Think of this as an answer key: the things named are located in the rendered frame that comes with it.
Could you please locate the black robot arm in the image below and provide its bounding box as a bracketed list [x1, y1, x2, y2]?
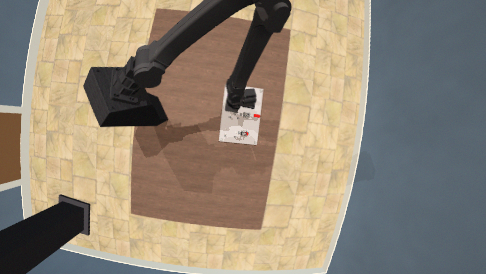
[110, 0, 292, 110]

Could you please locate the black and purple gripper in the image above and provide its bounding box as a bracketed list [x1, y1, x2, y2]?
[225, 95, 238, 113]

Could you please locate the toggle clamp with red handle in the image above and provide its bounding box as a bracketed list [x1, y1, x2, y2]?
[233, 112, 260, 118]

